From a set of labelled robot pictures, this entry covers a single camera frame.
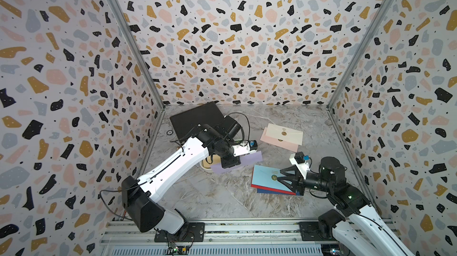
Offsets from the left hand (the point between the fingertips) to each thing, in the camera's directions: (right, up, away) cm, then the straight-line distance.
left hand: (238, 157), depth 74 cm
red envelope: (+15, -18, +12) cm, 26 cm away
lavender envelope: (+3, -1, -3) cm, 4 cm away
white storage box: (-15, -8, +12) cm, 21 cm away
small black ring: (-41, +8, +32) cm, 53 cm away
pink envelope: (+23, +3, +30) cm, 38 cm away
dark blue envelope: (+12, -19, +12) cm, 25 cm away
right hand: (+17, -7, -4) cm, 18 cm away
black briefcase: (-19, +19, +36) cm, 45 cm away
